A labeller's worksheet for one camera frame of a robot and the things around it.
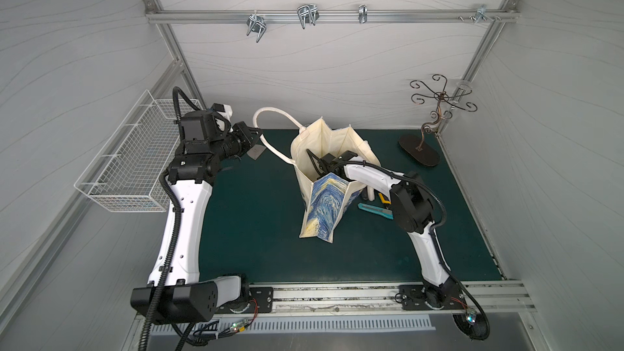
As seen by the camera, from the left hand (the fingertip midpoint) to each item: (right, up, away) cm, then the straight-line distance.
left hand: (262, 130), depth 68 cm
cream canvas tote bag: (+19, -21, +10) cm, 30 cm away
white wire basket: (-36, -12, -1) cm, 38 cm away
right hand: (+24, -27, +24) cm, 44 cm away
